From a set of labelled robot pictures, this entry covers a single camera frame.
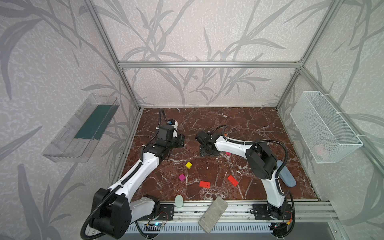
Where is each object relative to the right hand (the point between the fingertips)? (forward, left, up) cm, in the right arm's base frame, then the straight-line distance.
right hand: (206, 148), depth 96 cm
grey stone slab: (-37, -3, +3) cm, 37 cm away
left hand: (+1, +12, +18) cm, 21 cm away
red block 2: (-20, -15, -1) cm, 25 cm away
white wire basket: (-13, -51, +33) cm, 62 cm away
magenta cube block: (-19, +14, 0) cm, 23 cm away
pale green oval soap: (-31, +14, +2) cm, 34 cm away
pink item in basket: (-12, -57, +19) cm, 61 cm away
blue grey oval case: (-18, -45, +1) cm, 48 cm away
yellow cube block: (-12, +10, 0) cm, 16 cm away
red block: (-22, +1, -1) cm, 22 cm away
